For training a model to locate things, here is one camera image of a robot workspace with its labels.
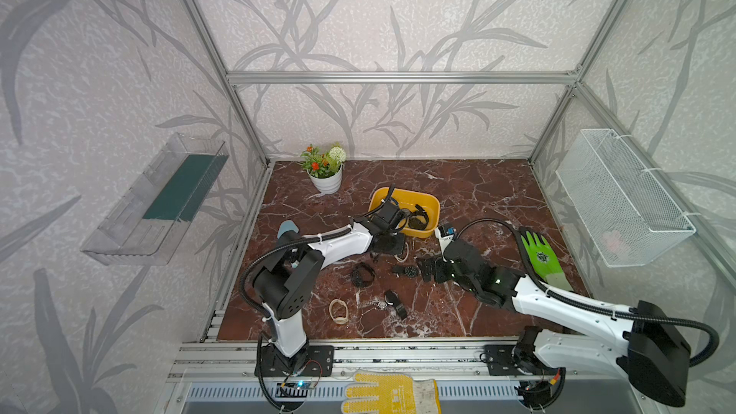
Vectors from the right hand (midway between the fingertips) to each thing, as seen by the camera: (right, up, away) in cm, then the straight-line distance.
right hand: (428, 255), depth 82 cm
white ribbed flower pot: (-34, +21, +23) cm, 46 cm away
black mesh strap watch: (-5, -7, +7) cm, 11 cm away
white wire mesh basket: (+42, +13, -19) cm, 48 cm away
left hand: (-8, 0, +10) cm, 12 cm away
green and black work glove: (+39, -4, +9) cm, 40 cm away
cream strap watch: (-5, -2, +7) cm, 9 cm away
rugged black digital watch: (-20, -8, +7) cm, 23 cm away
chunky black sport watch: (-1, +8, +15) cm, 18 cm away
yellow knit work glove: (-9, -31, -12) cm, 35 cm away
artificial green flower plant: (-35, +27, +17) cm, 47 cm away
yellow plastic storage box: (-4, +15, +24) cm, 28 cm away
